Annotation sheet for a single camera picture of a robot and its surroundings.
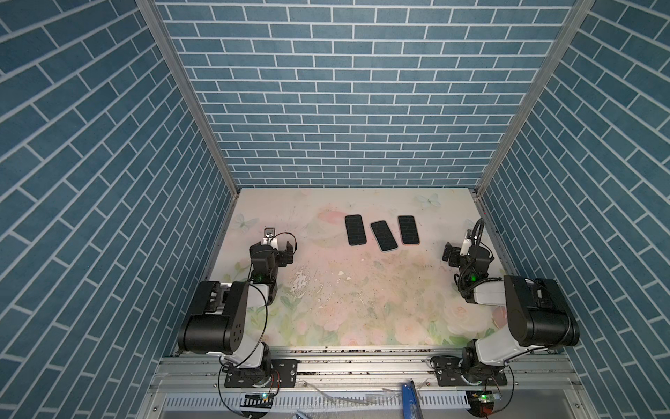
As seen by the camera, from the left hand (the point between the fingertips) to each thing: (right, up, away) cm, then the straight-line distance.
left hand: (275, 241), depth 93 cm
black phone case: (+30, +3, +15) cm, 33 cm away
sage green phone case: (+41, +1, +11) cm, 43 cm away
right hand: (+68, 0, +1) cm, 68 cm away
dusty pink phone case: (+53, +3, +19) cm, 56 cm away
